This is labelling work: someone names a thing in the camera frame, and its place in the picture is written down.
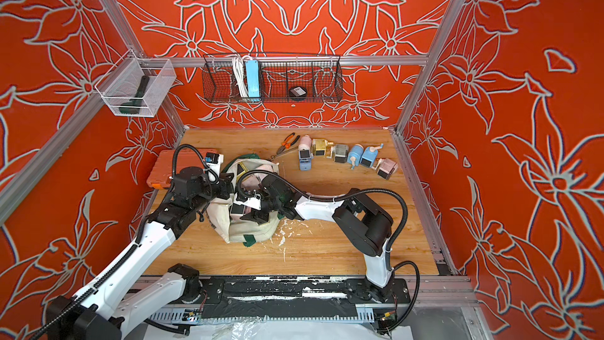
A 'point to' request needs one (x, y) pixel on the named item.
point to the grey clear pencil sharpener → (341, 153)
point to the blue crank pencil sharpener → (370, 156)
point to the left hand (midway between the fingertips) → (232, 173)
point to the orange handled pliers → (285, 145)
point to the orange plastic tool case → (161, 172)
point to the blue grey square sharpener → (305, 160)
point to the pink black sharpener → (386, 168)
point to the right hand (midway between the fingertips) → (243, 203)
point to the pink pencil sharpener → (305, 143)
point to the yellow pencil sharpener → (319, 145)
